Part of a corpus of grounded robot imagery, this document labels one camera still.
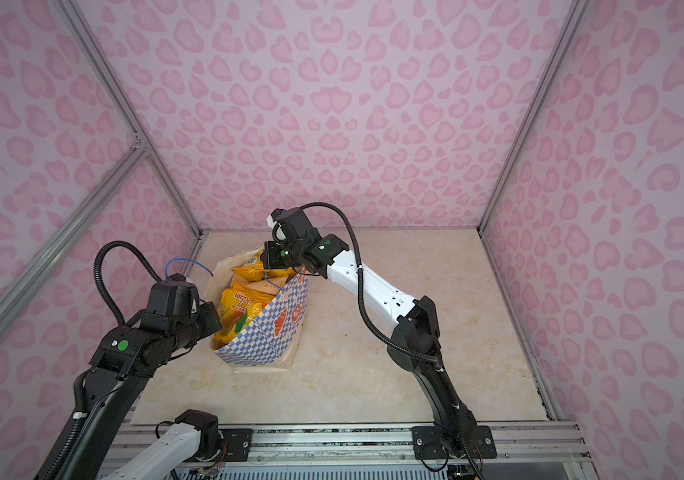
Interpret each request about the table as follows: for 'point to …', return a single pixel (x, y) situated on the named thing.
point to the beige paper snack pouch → (271, 287)
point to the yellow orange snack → (238, 304)
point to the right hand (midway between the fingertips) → (260, 254)
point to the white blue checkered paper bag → (269, 341)
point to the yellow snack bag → (257, 272)
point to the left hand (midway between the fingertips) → (216, 310)
